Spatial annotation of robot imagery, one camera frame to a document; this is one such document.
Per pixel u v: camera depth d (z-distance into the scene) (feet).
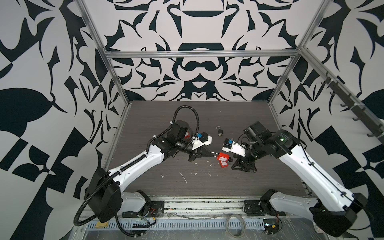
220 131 3.37
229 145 1.92
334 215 1.32
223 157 2.17
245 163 1.89
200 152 2.09
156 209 2.39
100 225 2.29
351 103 1.96
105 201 1.30
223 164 2.85
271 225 2.34
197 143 2.03
